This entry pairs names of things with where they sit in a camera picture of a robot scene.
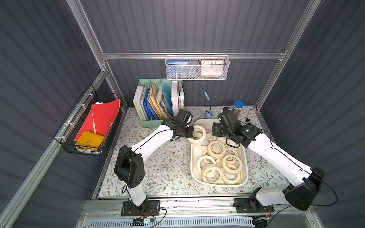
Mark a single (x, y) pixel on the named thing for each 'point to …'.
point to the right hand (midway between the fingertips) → (221, 126)
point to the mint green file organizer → (157, 99)
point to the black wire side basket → (66, 135)
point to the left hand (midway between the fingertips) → (189, 131)
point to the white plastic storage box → (200, 149)
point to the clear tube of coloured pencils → (238, 105)
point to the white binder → (175, 98)
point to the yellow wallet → (89, 141)
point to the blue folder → (149, 112)
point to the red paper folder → (100, 118)
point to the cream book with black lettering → (137, 102)
